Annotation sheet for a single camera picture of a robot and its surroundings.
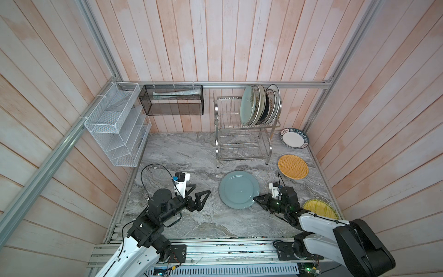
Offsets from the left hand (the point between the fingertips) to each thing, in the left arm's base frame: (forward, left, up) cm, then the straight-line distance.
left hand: (202, 192), depth 70 cm
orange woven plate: (+25, -52, -19) cm, 61 cm away
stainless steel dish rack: (+44, -18, -18) cm, 51 cm away
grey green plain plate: (+11, -17, -21) cm, 29 cm away
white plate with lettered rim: (+48, -59, -19) cm, 78 cm away
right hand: (+5, -25, -17) cm, 31 cm away
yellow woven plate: (+1, -59, -20) cm, 62 cm away
